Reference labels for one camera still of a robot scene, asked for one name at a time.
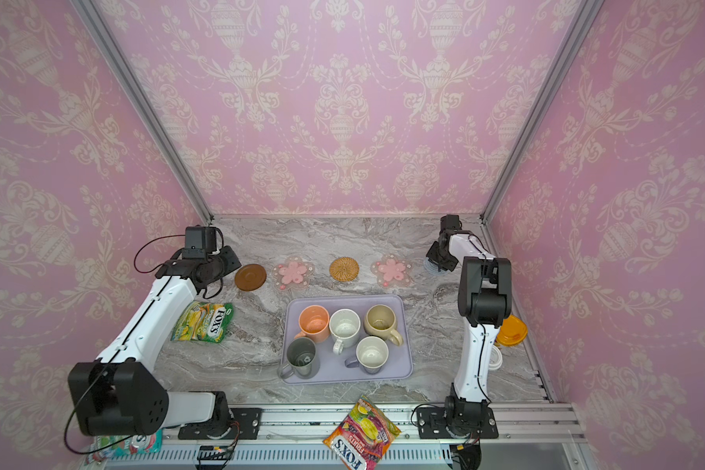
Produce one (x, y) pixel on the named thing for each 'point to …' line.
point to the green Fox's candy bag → (104, 447)
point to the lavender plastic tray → (332, 366)
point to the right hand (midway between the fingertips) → (437, 259)
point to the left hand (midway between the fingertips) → (234, 259)
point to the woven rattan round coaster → (344, 268)
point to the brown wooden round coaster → (250, 277)
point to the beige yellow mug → (380, 321)
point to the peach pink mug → (313, 323)
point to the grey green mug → (303, 359)
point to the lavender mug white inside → (372, 354)
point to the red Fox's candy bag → (362, 437)
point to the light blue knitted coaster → (433, 267)
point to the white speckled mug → (345, 326)
